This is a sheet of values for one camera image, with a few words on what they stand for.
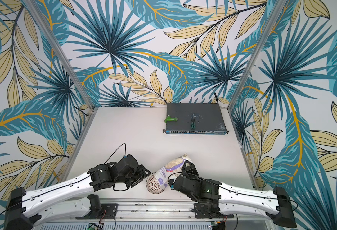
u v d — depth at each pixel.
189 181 0.55
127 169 0.55
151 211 0.75
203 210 0.73
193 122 1.03
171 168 0.72
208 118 1.10
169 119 1.06
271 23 0.74
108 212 0.73
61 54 0.86
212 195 0.50
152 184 0.81
